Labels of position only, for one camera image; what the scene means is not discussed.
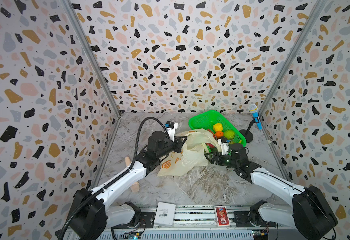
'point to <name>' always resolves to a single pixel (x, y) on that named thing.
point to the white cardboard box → (165, 214)
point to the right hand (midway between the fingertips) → (206, 153)
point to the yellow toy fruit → (218, 127)
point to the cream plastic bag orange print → (199, 143)
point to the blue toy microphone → (253, 108)
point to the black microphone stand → (247, 134)
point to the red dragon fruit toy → (210, 145)
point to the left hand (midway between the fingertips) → (187, 135)
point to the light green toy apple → (229, 134)
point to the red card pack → (222, 215)
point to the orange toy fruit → (219, 134)
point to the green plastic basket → (206, 121)
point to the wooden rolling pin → (135, 187)
